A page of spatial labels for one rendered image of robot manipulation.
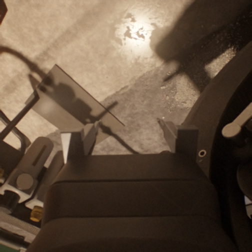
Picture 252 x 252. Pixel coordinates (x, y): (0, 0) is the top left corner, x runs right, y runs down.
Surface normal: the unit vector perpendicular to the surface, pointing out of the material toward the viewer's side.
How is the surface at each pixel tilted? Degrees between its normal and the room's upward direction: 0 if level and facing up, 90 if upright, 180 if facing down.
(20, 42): 0
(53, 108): 0
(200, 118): 90
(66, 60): 0
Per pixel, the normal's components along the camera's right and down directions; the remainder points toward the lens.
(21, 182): 0.73, -0.47
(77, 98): -0.11, 0.64
